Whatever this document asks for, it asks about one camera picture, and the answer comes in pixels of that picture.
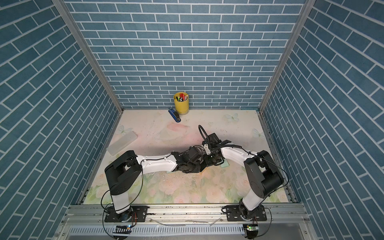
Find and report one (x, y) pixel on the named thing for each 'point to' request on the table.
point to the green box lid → (225, 163)
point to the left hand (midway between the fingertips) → (203, 171)
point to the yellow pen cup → (181, 102)
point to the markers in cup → (182, 97)
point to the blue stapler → (174, 114)
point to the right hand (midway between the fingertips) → (206, 163)
